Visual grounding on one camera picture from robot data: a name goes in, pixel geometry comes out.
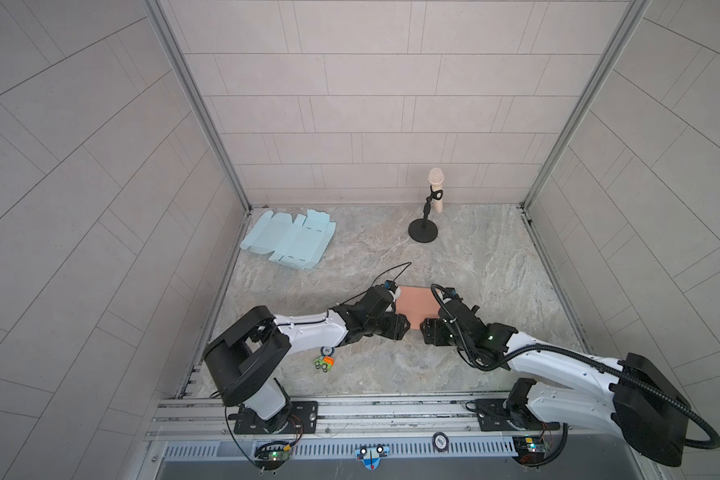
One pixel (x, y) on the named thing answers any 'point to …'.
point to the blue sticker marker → (371, 456)
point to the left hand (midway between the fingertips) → (411, 325)
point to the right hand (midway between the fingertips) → (426, 331)
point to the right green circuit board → (531, 449)
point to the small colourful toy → (324, 363)
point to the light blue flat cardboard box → (295, 243)
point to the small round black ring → (329, 355)
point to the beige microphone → (436, 177)
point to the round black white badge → (440, 442)
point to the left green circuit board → (272, 454)
